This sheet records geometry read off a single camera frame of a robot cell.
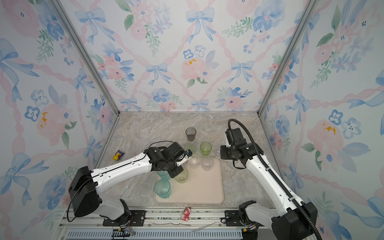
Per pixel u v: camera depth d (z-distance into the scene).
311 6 0.69
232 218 0.72
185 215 0.73
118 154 0.95
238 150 0.54
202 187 0.84
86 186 0.41
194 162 0.93
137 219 0.74
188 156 0.71
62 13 0.71
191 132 1.07
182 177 0.85
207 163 0.92
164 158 0.57
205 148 0.97
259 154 0.50
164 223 0.73
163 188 0.81
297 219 0.37
